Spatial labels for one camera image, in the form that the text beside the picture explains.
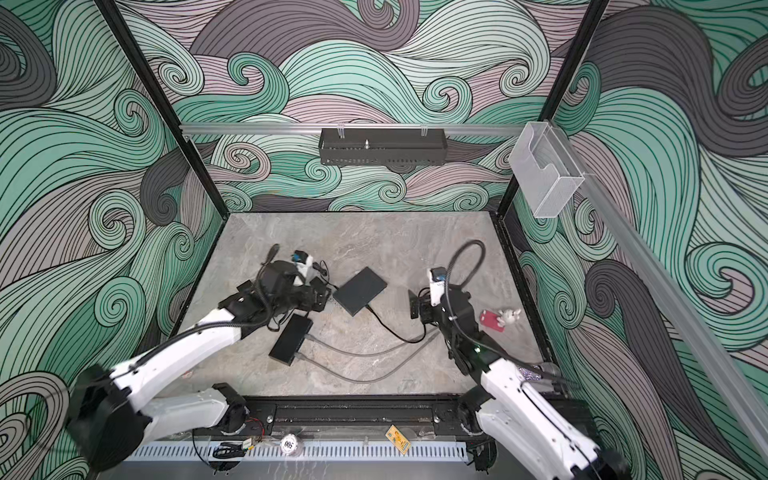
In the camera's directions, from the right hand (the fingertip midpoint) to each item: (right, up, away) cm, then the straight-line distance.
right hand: (425, 289), depth 79 cm
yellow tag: (-8, -34, -10) cm, 37 cm away
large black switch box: (-19, -5, +22) cm, 29 cm away
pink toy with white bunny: (+23, -10, +7) cm, 26 cm away
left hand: (-29, 0, +2) cm, 29 cm away
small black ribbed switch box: (-39, -17, +8) cm, 43 cm away
